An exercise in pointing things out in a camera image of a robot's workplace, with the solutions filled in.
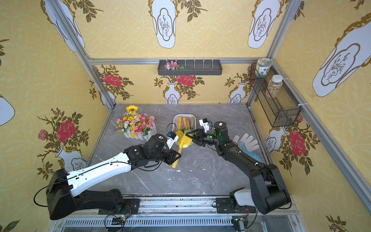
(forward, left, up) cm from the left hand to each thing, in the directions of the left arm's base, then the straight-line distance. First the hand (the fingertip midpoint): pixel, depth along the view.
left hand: (175, 152), depth 77 cm
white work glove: (+10, -48, -13) cm, 51 cm away
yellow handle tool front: (+4, -5, +5) cm, 8 cm away
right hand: (+8, -8, +5) cm, 13 cm away
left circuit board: (-28, +28, -17) cm, 43 cm away
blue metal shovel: (+27, -11, -10) cm, 31 cm away
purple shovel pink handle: (+26, -8, -8) cm, 29 cm away
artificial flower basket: (+19, +26, +1) cm, 32 cm away
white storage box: (+24, -5, -13) cm, 28 cm away
